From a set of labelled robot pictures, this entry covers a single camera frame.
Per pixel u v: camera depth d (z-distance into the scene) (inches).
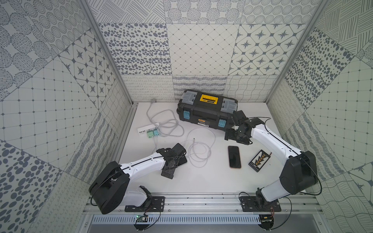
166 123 41.1
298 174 16.7
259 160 34.7
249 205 28.7
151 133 39.6
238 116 27.2
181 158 28.2
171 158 24.6
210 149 37.2
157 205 28.9
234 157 41.0
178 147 27.6
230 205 29.6
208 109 36.9
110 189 16.5
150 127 39.7
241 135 27.9
